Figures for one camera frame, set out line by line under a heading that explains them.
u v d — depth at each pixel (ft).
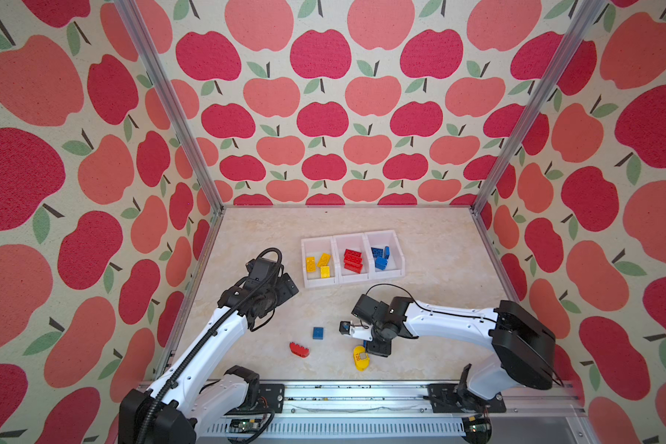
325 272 3.20
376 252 3.41
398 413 2.41
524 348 1.38
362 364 2.57
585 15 2.29
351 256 3.31
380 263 3.27
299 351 2.69
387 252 3.43
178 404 1.30
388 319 2.01
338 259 3.13
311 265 3.30
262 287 1.86
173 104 2.88
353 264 3.24
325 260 3.34
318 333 2.77
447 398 2.41
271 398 2.45
